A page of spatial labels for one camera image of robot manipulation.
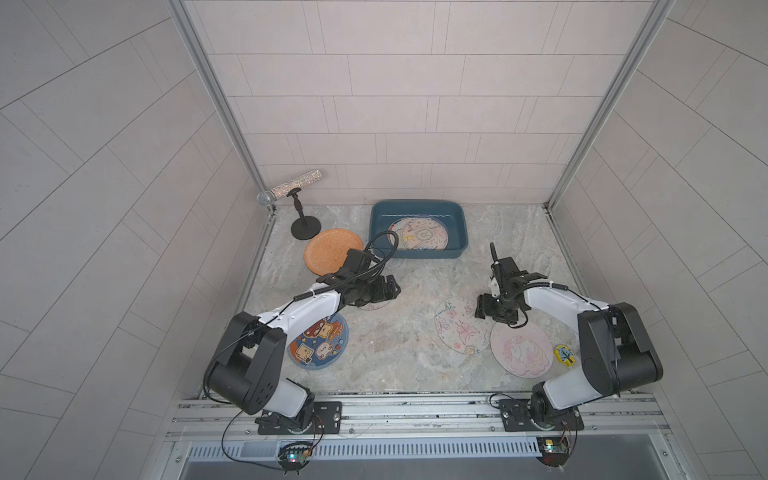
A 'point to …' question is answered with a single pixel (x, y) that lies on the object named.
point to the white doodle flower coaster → (459, 328)
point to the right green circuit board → (552, 451)
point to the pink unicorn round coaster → (525, 352)
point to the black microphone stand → (305, 227)
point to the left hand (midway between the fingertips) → (395, 290)
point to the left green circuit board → (294, 456)
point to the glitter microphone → (268, 197)
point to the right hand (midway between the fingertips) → (483, 313)
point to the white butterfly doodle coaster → (418, 234)
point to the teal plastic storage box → (454, 214)
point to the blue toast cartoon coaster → (321, 346)
